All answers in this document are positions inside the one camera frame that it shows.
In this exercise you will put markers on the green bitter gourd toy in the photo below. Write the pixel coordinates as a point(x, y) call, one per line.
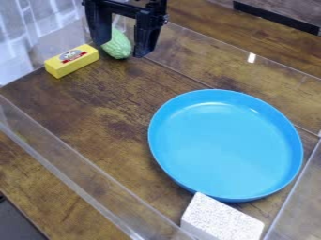
point(117, 47)

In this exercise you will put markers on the clear acrylic enclosure wall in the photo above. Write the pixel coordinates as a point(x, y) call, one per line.
point(76, 167)

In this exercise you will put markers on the white speckled foam block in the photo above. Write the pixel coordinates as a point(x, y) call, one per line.
point(211, 220)

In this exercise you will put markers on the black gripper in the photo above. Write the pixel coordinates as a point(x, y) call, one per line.
point(147, 26)

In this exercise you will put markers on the round blue tray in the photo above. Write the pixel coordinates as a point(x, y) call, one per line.
point(224, 144)

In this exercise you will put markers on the yellow block with label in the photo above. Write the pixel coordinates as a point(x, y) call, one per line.
point(71, 60)

